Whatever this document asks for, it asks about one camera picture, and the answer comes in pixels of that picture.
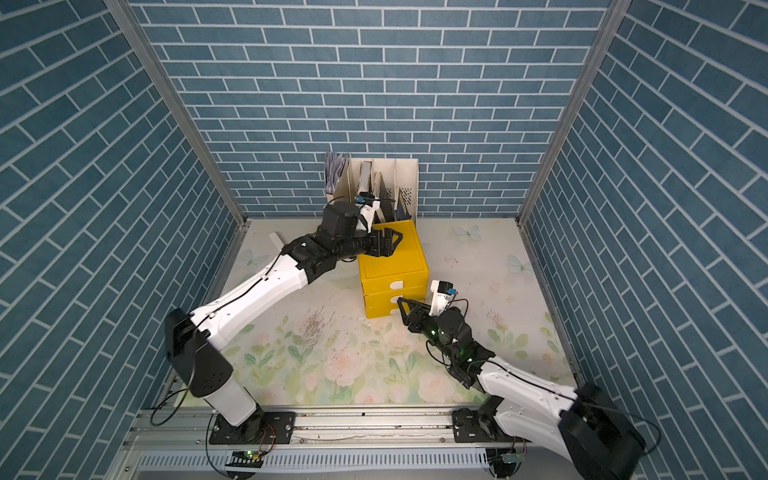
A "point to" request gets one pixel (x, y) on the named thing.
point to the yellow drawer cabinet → (404, 274)
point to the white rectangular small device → (276, 241)
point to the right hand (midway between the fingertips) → (403, 304)
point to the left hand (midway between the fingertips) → (400, 237)
